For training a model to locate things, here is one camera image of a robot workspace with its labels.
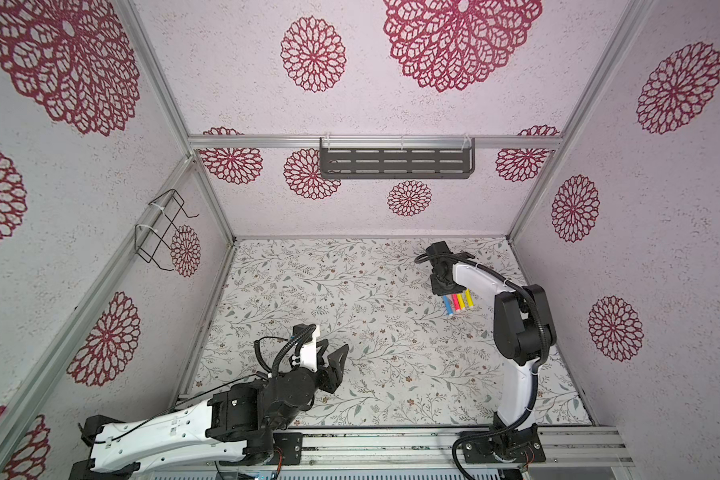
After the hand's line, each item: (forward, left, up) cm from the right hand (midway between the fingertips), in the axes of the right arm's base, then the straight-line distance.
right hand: (449, 282), depth 99 cm
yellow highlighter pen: (-4, -4, -6) cm, 8 cm away
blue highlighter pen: (-5, 0, -6) cm, 8 cm away
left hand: (-33, +33, +16) cm, 49 cm away
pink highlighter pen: (-4, -3, -6) cm, 8 cm away
